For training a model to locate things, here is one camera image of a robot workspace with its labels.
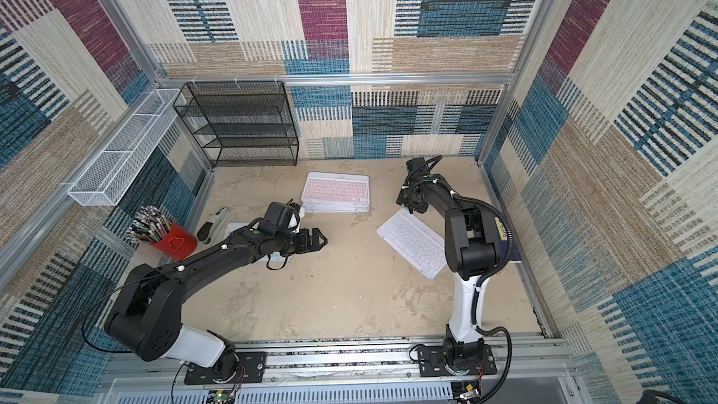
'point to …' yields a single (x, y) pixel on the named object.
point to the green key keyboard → (234, 225)
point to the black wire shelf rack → (241, 123)
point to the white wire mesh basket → (117, 165)
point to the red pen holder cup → (179, 243)
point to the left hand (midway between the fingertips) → (317, 242)
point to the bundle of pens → (150, 225)
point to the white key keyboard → (416, 240)
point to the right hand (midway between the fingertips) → (410, 205)
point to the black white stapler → (210, 232)
